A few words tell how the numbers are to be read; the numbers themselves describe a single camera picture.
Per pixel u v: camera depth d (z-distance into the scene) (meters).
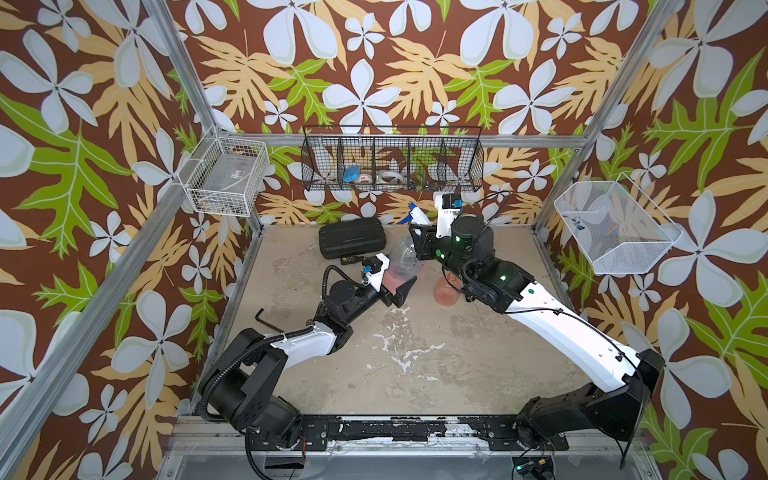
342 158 0.98
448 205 0.57
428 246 0.60
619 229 0.82
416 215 0.66
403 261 0.77
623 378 0.40
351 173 0.95
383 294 0.69
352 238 1.09
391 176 0.99
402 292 0.70
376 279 0.67
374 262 0.64
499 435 0.74
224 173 0.86
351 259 1.08
